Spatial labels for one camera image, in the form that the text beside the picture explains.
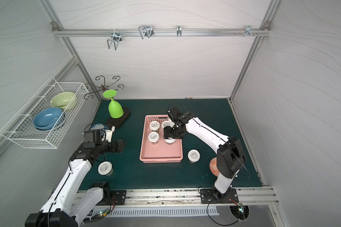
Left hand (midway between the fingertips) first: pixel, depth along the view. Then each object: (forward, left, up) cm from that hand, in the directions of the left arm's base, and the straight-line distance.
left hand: (117, 141), depth 81 cm
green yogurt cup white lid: (+16, -19, -6) cm, 26 cm away
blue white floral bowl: (+16, +21, -8) cm, 28 cm away
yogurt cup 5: (-13, +5, -7) cm, 16 cm away
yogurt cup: (+17, -26, -5) cm, 32 cm away
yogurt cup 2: (+7, -20, -6) cm, 22 cm away
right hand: (+4, -30, 0) cm, 30 cm away
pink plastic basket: (+2, -20, -12) cm, 23 cm away
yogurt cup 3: (0, -31, +2) cm, 31 cm away
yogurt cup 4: (-5, -45, -6) cm, 46 cm away
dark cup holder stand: (+22, +14, -12) cm, 29 cm away
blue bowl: (-1, +26, +22) cm, 34 cm away
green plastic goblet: (+16, +2, +11) cm, 19 cm away
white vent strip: (-32, -29, -13) cm, 45 cm away
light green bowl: (+12, +25, +22) cm, 35 cm away
